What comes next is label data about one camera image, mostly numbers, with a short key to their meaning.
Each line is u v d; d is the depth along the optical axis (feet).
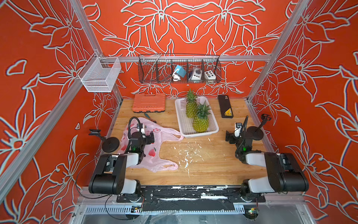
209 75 3.11
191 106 3.29
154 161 2.68
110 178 1.44
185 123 3.38
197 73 2.98
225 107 3.73
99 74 3.05
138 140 2.29
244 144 2.29
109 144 3.00
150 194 2.39
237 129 2.55
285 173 1.42
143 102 3.70
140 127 2.55
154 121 3.37
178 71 2.74
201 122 2.94
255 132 3.12
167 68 3.30
